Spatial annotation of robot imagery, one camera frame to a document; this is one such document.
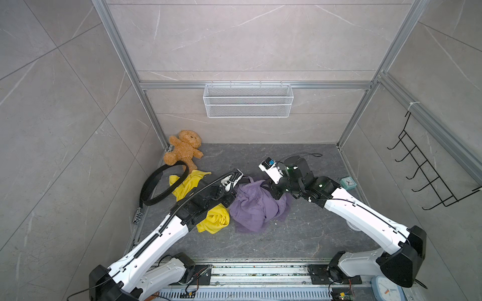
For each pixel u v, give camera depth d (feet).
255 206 2.28
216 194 1.85
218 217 2.68
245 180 2.30
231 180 1.95
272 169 2.05
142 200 3.04
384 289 2.25
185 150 3.52
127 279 1.26
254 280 2.39
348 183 3.26
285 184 2.04
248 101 3.31
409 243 1.31
